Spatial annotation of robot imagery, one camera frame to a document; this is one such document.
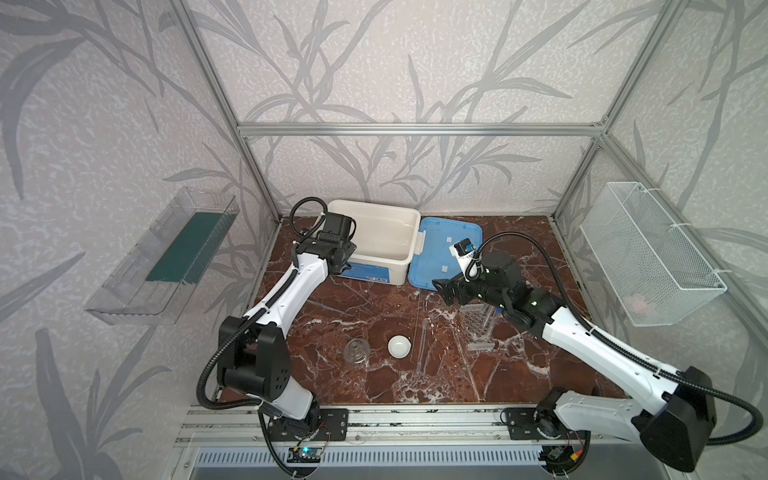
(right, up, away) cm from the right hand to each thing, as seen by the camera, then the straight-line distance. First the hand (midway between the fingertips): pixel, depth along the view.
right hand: (448, 264), depth 77 cm
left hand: (-27, +6, +11) cm, 30 cm away
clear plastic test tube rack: (+10, -20, +13) cm, 26 cm away
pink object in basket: (+46, -9, -4) cm, 47 cm away
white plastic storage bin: (-17, +7, +19) cm, 26 cm away
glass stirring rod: (-8, -21, +13) cm, 26 cm away
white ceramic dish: (-13, -25, +10) cm, 30 cm away
